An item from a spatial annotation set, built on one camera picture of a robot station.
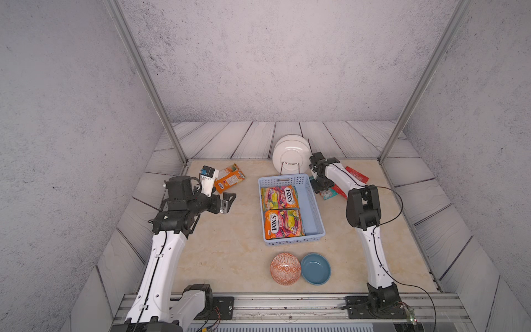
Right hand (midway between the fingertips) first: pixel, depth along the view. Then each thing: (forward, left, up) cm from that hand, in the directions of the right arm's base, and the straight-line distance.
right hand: (322, 186), depth 106 cm
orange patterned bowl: (-40, +20, -1) cm, 45 cm away
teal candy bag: (-4, -2, -1) cm, 5 cm away
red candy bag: (+7, -19, 0) cm, 21 cm away
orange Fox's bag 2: (-23, +21, +4) cm, 32 cm away
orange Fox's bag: (-9, +22, +3) cm, 24 cm away
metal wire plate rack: (+5, +16, +11) cm, 21 cm away
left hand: (-22, +41, +26) cm, 53 cm away
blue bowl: (-40, +8, -1) cm, 41 cm away
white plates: (+9, +16, +14) cm, 23 cm away
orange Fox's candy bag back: (+6, +49, +1) cm, 50 cm away
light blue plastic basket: (-20, +7, -1) cm, 21 cm away
